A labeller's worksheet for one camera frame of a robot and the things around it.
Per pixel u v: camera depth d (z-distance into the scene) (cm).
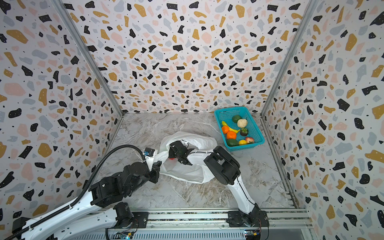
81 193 44
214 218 76
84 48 83
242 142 100
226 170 55
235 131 109
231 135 103
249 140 100
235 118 114
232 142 99
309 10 72
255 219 65
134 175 48
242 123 109
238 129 110
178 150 77
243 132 106
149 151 59
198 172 88
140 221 73
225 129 106
